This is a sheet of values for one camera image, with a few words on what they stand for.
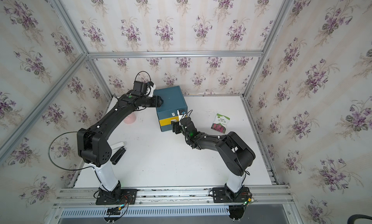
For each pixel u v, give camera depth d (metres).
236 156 0.48
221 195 0.73
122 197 0.71
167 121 0.88
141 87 0.68
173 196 0.75
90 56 0.93
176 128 0.80
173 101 0.89
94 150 0.47
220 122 1.02
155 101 0.78
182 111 0.78
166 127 0.95
